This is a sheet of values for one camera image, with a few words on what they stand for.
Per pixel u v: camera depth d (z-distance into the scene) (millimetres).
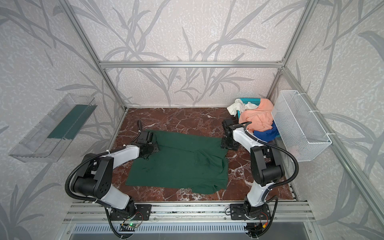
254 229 724
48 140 650
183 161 916
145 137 754
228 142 780
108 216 693
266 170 476
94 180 452
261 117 1019
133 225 706
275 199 704
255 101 1153
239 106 1081
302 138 770
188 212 753
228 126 764
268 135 907
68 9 718
